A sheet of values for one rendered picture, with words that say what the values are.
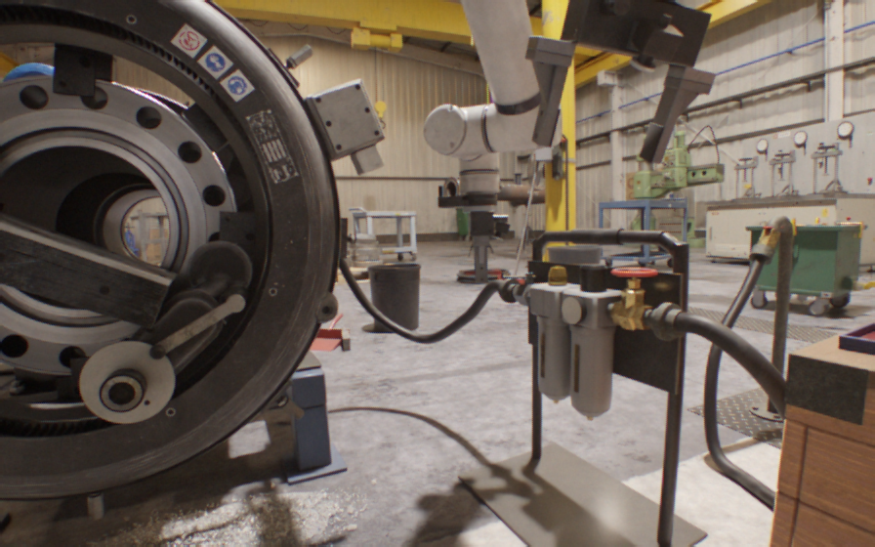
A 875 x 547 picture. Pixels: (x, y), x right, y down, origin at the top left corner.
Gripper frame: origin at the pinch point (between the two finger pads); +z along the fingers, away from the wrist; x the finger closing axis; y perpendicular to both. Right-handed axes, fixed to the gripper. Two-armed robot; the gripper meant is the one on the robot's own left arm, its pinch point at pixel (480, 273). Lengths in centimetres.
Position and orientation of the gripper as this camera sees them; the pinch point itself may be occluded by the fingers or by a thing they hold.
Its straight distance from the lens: 94.5
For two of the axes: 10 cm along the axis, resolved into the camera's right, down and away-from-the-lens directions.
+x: 0.3, -1.1, 9.9
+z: 0.3, 9.9, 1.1
